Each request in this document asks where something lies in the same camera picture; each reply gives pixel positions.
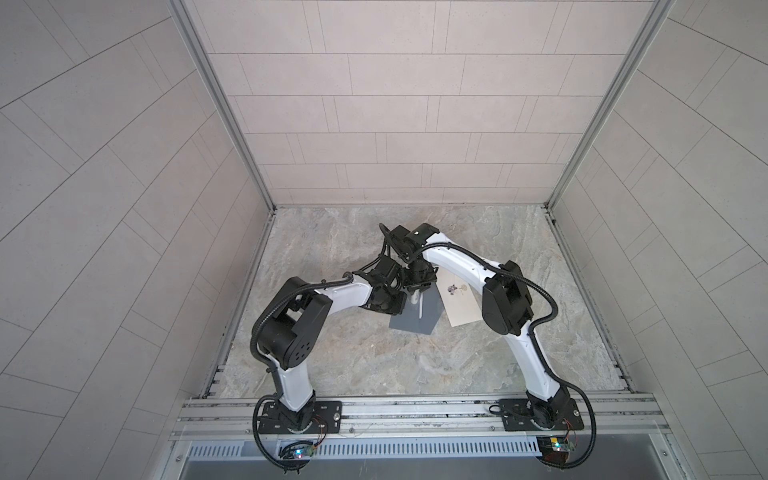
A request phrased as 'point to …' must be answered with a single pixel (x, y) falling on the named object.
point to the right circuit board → (555, 448)
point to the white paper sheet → (421, 306)
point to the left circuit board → (297, 451)
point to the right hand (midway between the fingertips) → (410, 292)
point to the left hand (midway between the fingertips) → (408, 306)
